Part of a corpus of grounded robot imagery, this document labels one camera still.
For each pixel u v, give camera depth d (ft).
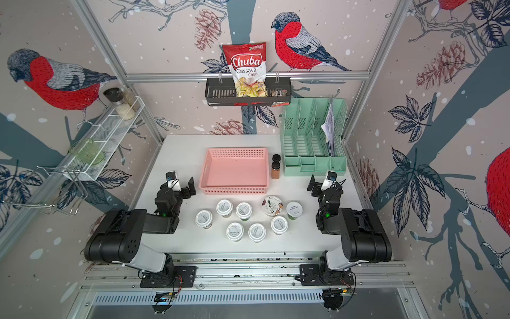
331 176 2.54
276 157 3.30
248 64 2.63
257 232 2.56
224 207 2.80
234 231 2.56
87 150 2.24
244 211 2.79
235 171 3.51
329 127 2.96
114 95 2.59
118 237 1.50
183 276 2.39
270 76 2.99
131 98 2.85
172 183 2.55
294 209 2.81
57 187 2.00
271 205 2.87
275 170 3.19
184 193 2.74
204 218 2.69
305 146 3.86
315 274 2.34
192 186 2.81
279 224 2.63
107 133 2.61
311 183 2.74
